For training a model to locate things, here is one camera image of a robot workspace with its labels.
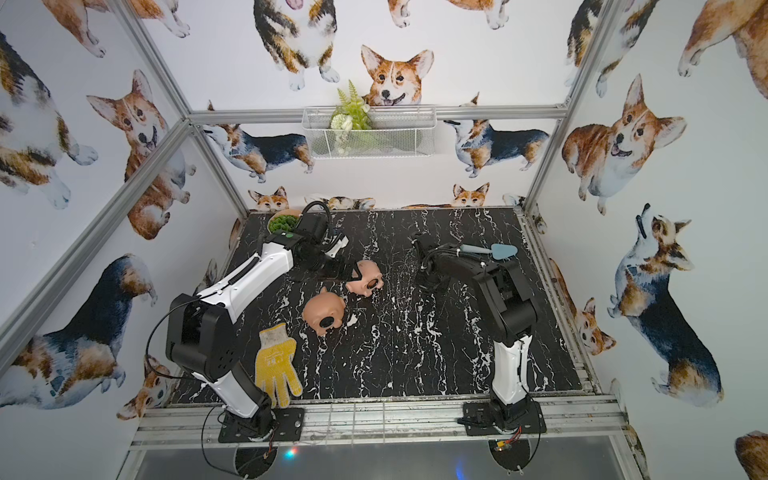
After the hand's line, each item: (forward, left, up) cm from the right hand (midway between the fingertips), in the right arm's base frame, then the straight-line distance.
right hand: (422, 284), depth 97 cm
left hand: (-3, +20, +13) cm, 24 cm away
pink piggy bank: (-1, +16, +5) cm, 17 cm away
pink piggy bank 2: (-12, +29, +6) cm, 32 cm away
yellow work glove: (-25, +42, 0) cm, 49 cm away
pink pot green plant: (+19, +47, +10) cm, 52 cm away
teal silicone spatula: (+15, -28, -2) cm, 32 cm away
